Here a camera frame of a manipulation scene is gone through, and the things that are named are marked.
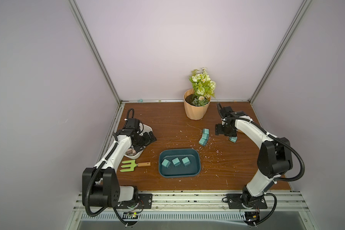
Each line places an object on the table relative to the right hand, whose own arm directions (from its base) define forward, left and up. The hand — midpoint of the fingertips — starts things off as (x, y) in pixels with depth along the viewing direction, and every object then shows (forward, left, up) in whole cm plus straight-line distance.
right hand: (221, 132), depth 89 cm
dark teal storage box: (-21, +19, -9) cm, 30 cm away
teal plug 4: (+5, +9, -7) cm, 12 cm away
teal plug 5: (+2, +9, -8) cm, 12 cm away
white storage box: (+5, +51, -4) cm, 51 cm away
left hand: (-8, +43, +2) cm, 44 cm away
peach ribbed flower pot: (+16, +18, +1) cm, 24 cm away
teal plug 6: (-2, +11, -8) cm, 13 cm away
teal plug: (-19, +35, -6) cm, 40 cm away
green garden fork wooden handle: (-20, +55, -8) cm, 59 cm away
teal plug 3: (-17, +23, -7) cm, 29 cm away
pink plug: (-12, +58, -6) cm, 60 cm away
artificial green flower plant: (+23, +12, +18) cm, 31 cm away
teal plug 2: (-17, +29, -7) cm, 34 cm away
